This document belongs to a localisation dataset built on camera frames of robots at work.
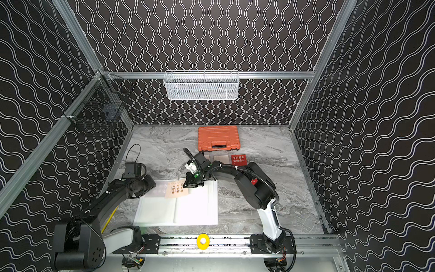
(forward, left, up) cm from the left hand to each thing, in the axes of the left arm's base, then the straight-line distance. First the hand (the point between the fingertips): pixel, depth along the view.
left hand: (155, 182), depth 88 cm
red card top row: (+21, -44, -5) cm, 49 cm away
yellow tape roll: (-26, -28, -4) cm, 38 cm away
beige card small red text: (+21, -34, -5) cm, 40 cm away
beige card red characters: (-1, -10, -4) cm, 11 cm away
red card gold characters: (-2, -1, -5) cm, 6 cm away
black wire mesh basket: (+35, +36, +22) cm, 55 cm away
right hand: (0, -14, -1) cm, 14 cm away
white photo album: (-10, -24, -4) cm, 26 cm away
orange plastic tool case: (+34, -26, -1) cm, 43 cm away
